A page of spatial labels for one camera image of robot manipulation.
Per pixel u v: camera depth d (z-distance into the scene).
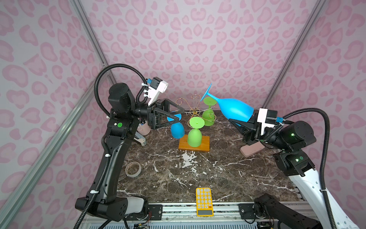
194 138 0.75
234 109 0.47
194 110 0.76
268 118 0.38
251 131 0.46
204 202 0.75
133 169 0.88
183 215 0.72
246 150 0.94
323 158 0.41
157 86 0.43
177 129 0.79
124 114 0.43
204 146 0.96
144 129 1.03
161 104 0.47
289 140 0.40
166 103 0.52
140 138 1.00
